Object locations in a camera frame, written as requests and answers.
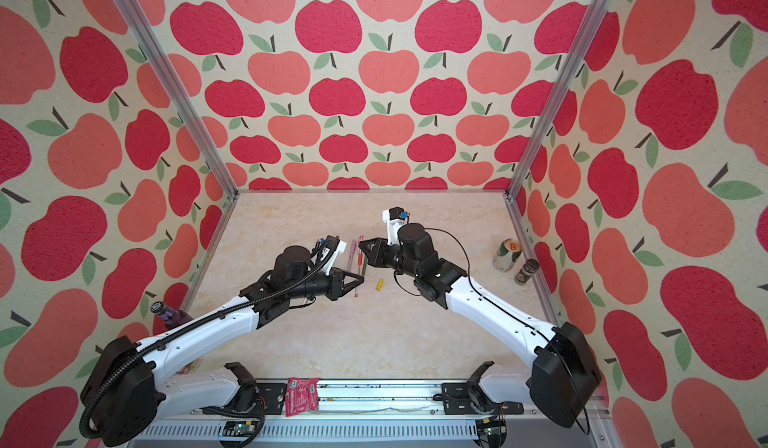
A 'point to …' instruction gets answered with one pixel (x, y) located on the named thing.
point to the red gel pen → (356, 292)
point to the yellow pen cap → (379, 284)
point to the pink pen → (352, 252)
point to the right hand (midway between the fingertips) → (366, 242)
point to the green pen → (361, 238)
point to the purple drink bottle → (170, 317)
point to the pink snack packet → (302, 395)
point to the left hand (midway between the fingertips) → (366, 283)
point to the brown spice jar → (524, 275)
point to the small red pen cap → (360, 258)
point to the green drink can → (507, 254)
